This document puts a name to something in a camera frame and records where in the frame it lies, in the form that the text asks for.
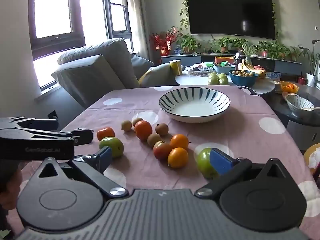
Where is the green apple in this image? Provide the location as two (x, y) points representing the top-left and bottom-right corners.
(196, 147), (220, 180)
(99, 137), (124, 158)

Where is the small mandarin orange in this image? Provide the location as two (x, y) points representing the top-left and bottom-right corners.
(97, 127), (115, 142)

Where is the spider plant in glass vase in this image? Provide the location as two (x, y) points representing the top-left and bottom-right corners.
(239, 42), (260, 67)

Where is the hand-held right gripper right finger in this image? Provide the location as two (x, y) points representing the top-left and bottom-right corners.
(195, 148), (290, 197)

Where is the tall plant in white pot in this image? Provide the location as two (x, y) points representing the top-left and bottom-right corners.
(300, 39), (320, 87)

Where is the green trailing vine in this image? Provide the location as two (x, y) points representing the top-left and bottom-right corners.
(179, 0), (279, 38)

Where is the light curtain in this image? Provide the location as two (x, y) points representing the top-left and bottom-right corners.
(125, 0), (150, 60)

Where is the pink polka dot tablecloth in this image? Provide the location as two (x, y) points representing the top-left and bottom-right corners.
(20, 85), (320, 240)

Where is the yellow canister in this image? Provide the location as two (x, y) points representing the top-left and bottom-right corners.
(169, 59), (182, 76)

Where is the grey cushion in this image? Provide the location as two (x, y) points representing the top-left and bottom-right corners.
(130, 54), (154, 80)

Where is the white plate with dark stripes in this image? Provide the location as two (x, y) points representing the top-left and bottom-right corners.
(159, 85), (230, 123)

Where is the dark television cabinet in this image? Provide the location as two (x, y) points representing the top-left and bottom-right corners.
(160, 54), (303, 75)

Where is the deep red-orange tangerine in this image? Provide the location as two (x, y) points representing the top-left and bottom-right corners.
(134, 120), (153, 141)

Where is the dark side table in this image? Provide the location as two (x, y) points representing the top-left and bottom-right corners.
(255, 82), (320, 150)

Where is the large dark-framed window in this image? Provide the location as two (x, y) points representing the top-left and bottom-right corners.
(28, 0), (87, 90)

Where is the yellow bowl with tissue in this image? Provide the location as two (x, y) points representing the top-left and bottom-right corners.
(303, 143), (320, 175)

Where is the red apple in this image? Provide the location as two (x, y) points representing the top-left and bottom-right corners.
(153, 141), (173, 161)

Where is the teal tray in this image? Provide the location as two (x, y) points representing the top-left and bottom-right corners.
(212, 61), (237, 74)

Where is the grey armchair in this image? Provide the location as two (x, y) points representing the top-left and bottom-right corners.
(51, 38), (180, 105)

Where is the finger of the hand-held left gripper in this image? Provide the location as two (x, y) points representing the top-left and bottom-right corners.
(0, 128), (93, 147)
(0, 116), (59, 132)

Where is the glass dish of snacks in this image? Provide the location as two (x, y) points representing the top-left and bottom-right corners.
(186, 64), (213, 77)

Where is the patterned white bowl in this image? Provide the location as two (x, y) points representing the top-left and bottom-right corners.
(285, 93), (315, 118)

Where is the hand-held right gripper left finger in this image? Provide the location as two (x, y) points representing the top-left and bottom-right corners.
(32, 146), (128, 198)

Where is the narrow dark-framed window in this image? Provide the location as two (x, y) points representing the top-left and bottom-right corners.
(101, 0), (134, 53)

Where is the black flat television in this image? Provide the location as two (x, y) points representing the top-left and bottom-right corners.
(185, 0), (276, 40)

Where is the blue printed box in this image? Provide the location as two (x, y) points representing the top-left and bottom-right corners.
(265, 72), (282, 82)

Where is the red berry decoration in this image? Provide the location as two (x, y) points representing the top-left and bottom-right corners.
(149, 26), (183, 55)

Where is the round white table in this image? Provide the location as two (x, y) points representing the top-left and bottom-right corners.
(175, 69), (275, 95)

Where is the bunch of bananas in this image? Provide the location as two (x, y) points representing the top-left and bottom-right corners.
(237, 59), (267, 79)

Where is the blue bowl of brown nuts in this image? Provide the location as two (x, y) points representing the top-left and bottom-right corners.
(229, 69), (259, 87)

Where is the potted green plant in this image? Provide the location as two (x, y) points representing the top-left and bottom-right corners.
(216, 37), (233, 53)
(257, 41), (290, 59)
(231, 37), (248, 52)
(179, 34), (200, 54)
(287, 45), (304, 62)

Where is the orange box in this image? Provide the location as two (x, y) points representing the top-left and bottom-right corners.
(214, 56), (234, 64)

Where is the orange basket of tangerines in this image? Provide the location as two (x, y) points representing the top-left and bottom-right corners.
(279, 81), (299, 94)

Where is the yellow pillow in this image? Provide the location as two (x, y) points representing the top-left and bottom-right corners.
(138, 70), (151, 85)

